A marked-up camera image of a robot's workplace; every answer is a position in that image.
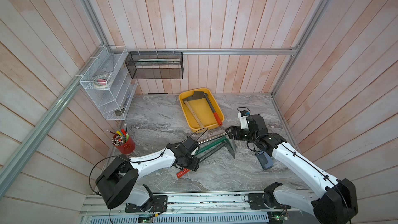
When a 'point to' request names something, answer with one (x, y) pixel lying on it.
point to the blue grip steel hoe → (205, 140)
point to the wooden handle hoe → (186, 100)
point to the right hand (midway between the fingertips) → (230, 129)
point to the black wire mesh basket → (155, 65)
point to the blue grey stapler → (266, 161)
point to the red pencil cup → (121, 140)
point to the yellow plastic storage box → (202, 108)
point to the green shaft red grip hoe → (218, 141)
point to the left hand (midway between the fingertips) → (192, 167)
